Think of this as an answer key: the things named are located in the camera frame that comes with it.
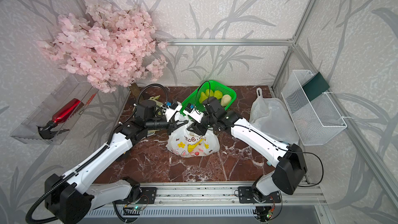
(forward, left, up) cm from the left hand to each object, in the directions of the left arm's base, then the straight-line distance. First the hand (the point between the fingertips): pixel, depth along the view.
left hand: (186, 122), depth 71 cm
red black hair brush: (-9, +53, +8) cm, 54 cm away
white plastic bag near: (+17, -52, -20) cm, 58 cm away
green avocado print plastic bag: (+26, +24, -14) cm, 38 cm away
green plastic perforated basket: (+31, -1, -19) cm, 37 cm away
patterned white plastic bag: (-6, +2, -9) cm, 11 cm away
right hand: (+2, -1, -4) cm, 5 cm away
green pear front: (+39, -10, -20) cm, 45 cm away
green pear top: (+35, -17, -19) cm, 43 cm away
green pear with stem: (+33, -7, -20) cm, 39 cm away
